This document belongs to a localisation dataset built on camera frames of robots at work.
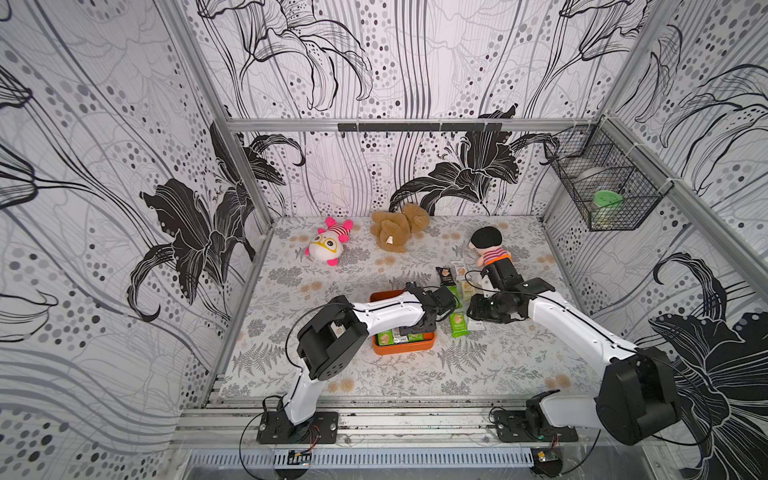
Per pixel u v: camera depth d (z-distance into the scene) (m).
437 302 0.70
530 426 0.66
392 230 1.01
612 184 0.80
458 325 0.90
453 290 0.98
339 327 0.54
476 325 0.90
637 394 0.40
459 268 1.02
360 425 0.75
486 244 1.04
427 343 0.84
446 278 1.01
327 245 1.02
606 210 0.80
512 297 0.60
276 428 0.72
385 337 0.86
